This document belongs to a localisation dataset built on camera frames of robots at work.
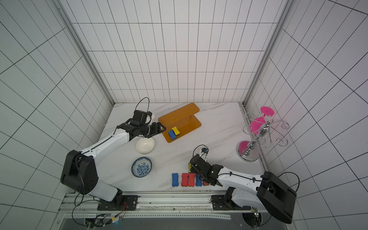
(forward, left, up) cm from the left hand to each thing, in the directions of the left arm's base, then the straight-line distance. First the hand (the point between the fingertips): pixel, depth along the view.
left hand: (160, 132), depth 85 cm
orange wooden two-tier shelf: (+11, -14, 0) cm, 18 cm away
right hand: (-16, -17, -12) cm, 26 cm away
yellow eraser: (-19, -18, -7) cm, 27 cm away
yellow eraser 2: (+8, -8, -10) cm, 16 cm away
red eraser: (-25, -15, -13) cm, 32 cm away
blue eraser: (-25, -10, -13) cm, 30 cm away
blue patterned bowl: (-17, +11, -13) cm, 24 cm away
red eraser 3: (-25, -27, -13) cm, 39 cm away
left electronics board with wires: (-42, +17, -12) cm, 47 cm away
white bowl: (-3, +11, -11) cm, 16 cm away
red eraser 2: (-24, -19, -12) cm, 33 cm away
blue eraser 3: (+5, -6, -11) cm, 14 cm away
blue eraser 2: (-25, -23, -12) cm, 36 cm away
